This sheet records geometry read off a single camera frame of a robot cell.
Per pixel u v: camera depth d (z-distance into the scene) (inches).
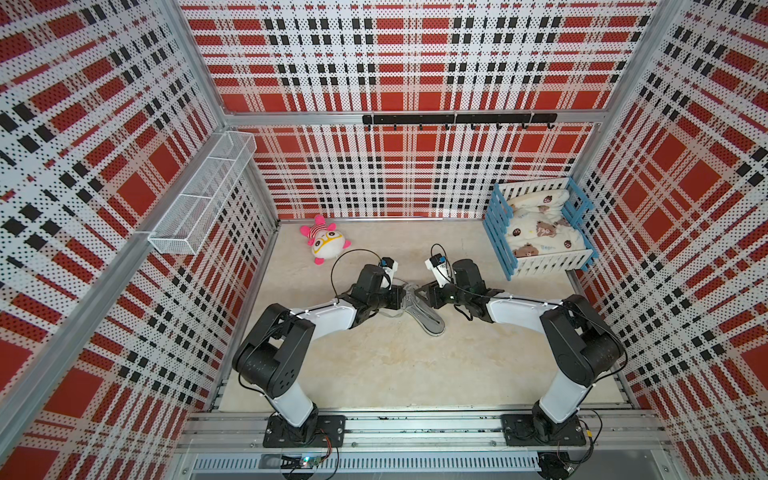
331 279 42.2
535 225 41.4
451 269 30.1
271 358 18.1
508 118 35.5
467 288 28.8
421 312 35.6
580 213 40.6
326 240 41.3
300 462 27.2
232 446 28.5
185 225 35.7
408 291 36.4
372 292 28.7
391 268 33.1
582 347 18.8
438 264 32.2
